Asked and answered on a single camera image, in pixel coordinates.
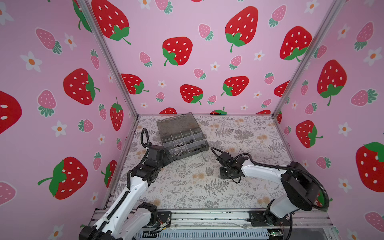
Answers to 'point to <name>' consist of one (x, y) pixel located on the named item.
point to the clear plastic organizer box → (182, 135)
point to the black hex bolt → (196, 149)
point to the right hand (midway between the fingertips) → (221, 176)
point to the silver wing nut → (177, 154)
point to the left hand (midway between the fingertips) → (165, 156)
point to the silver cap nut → (178, 144)
